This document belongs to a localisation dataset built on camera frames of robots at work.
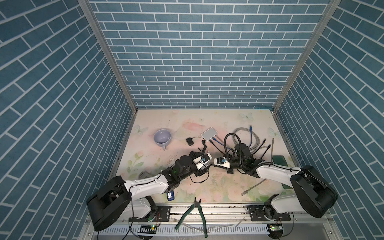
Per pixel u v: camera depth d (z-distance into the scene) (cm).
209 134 103
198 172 72
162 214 74
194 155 97
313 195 43
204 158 67
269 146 99
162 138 100
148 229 72
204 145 99
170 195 77
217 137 102
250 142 101
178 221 71
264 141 102
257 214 74
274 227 74
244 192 81
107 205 42
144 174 84
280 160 92
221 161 71
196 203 77
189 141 99
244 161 69
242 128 108
